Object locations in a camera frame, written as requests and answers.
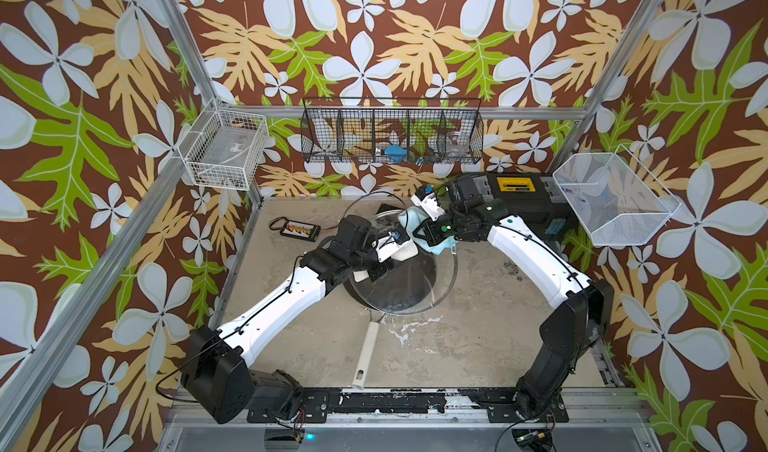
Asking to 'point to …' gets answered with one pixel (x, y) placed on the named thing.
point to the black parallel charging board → (301, 230)
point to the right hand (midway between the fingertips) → (414, 231)
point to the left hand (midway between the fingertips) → (397, 247)
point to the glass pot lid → (416, 284)
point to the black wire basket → (392, 130)
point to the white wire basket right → (615, 197)
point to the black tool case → (537, 199)
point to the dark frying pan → (367, 354)
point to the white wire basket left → (224, 149)
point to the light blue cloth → (412, 218)
